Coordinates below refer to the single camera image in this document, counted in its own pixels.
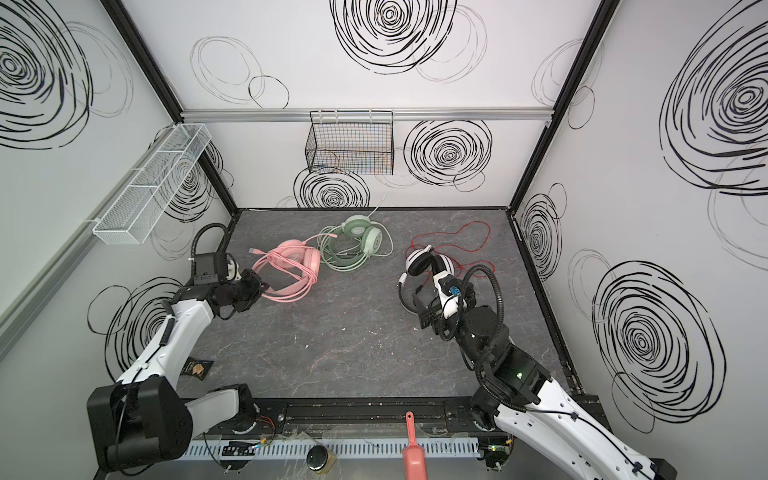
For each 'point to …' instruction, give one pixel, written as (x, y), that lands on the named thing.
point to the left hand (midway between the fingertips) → (271, 281)
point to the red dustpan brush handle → (414, 455)
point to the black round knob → (316, 458)
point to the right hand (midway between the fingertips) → (426, 288)
